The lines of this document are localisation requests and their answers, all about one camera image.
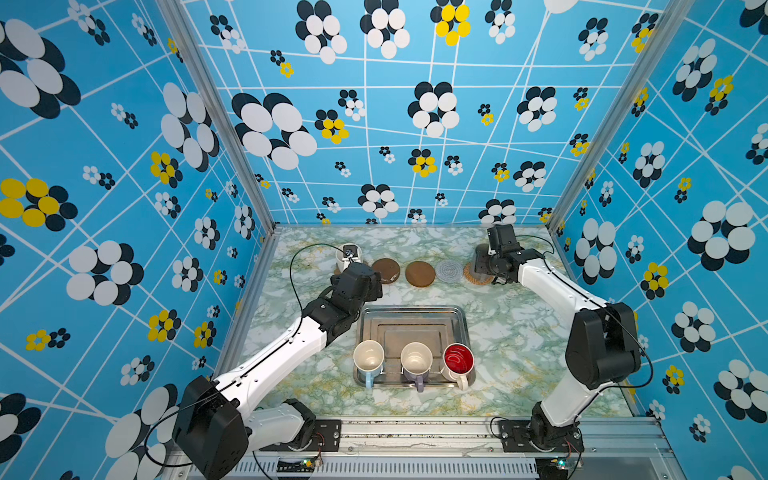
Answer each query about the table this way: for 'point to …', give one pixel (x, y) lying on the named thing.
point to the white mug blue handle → (369, 357)
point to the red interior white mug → (458, 363)
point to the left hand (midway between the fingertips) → (366, 274)
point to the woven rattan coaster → (477, 278)
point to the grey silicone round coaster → (448, 271)
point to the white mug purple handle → (416, 360)
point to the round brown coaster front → (388, 268)
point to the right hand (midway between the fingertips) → (488, 262)
